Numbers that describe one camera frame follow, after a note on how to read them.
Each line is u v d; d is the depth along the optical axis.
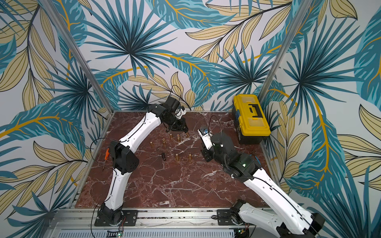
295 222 0.38
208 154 0.60
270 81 1.00
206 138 0.58
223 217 0.73
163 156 0.89
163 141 0.98
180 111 0.74
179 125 0.76
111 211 0.62
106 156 0.93
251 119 0.93
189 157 0.91
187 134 0.87
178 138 1.01
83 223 0.73
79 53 0.84
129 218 0.73
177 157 0.91
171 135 1.03
